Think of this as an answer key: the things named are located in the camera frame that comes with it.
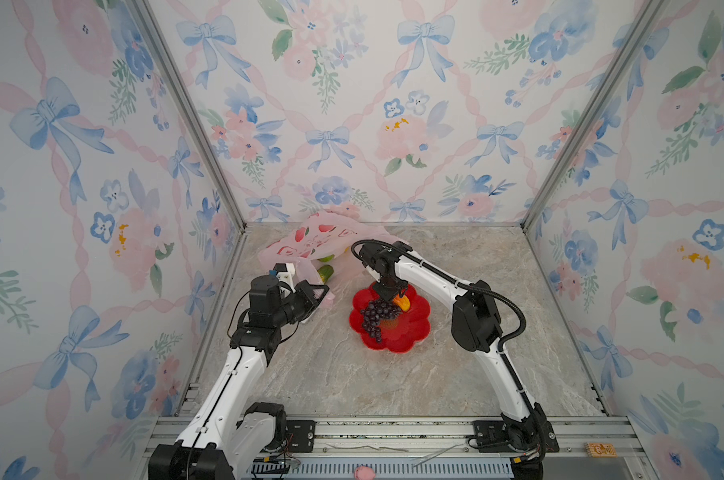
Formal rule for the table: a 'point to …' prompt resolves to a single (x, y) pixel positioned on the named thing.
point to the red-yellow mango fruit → (403, 302)
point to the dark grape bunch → (375, 312)
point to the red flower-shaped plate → (399, 333)
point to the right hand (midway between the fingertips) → (391, 288)
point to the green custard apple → (327, 258)
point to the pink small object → (364, 473)
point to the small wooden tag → (602, 450)
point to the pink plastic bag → (321, 245)
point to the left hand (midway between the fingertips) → (330, 284)
